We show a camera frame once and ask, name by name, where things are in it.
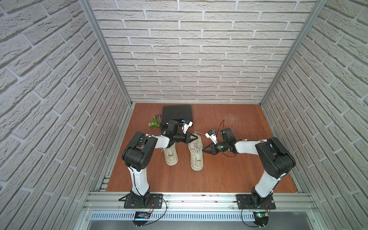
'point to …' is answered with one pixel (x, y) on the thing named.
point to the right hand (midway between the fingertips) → (205, 150)
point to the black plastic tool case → (169, 112)
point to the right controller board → (261, 219)
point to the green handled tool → (157, 121)
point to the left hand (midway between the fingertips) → (198, 136)
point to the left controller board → (141, 218)
